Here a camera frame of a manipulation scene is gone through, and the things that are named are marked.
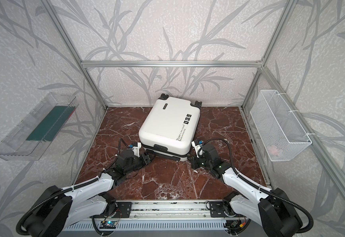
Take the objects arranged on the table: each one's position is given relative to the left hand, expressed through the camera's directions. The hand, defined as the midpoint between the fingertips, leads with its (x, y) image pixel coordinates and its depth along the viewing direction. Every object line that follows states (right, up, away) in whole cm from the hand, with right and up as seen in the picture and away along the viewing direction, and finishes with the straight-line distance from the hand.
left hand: (157, 152), depth 83 cm
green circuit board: (-22, -33, -12) cm, 41 cm away
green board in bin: (-42, +17, -20) cm, 50 cm away
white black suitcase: (+8, +14, -1) cm, 17 cm away
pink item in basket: (+60, +4, -11) cm, 61 cm away
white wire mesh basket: (+57, +11, -20) cm, 61 cm away
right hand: (+18, -1, +1) cm, 18 cm away
